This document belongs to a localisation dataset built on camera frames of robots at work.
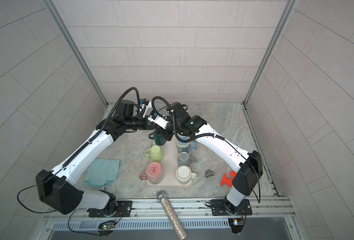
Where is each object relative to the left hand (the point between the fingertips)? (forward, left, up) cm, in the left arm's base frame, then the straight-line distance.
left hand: (163, 121), depth 72 cm
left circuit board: (-40, +23, -23) cm, 51 cm away
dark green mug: (+2, +5, -22) cm, 22 cm away
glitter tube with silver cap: (-40, -7, -23) cm, 47 cm away
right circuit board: (-39, -35, -27) cm, 59 cm away
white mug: (-19, -10, -20) cm, 29 cm away
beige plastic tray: (-10, -2, -28) cm, 30 cm away
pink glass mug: (-20, +4, -16) cm, 26 cm away
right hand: (-4, +3, -2) cm, 5 cm away
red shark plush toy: (-20, -33, -26) cm, 47 cm away
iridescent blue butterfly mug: (-4, -11, -18) cm, 22 cm away
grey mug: (-12, -10, -18) cm, 24 cm away
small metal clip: (-17, -24, -25) cm, 38 cm away
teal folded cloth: (-17, +34, -25) cm, 45 cm away
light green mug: (-9, +5, -18) cm, 20 cm away
